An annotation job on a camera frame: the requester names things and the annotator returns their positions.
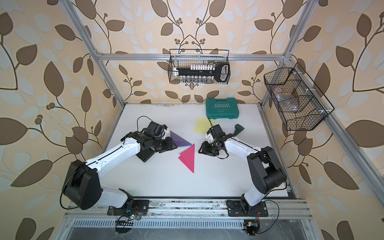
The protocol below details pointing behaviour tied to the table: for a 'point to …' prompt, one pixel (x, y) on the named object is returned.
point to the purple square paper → (179, 141)
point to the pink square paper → (187, 157)
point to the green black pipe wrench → (239, 128)
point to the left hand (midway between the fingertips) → (173, 145)
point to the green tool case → (222, 108)
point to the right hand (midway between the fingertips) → (202, 152)
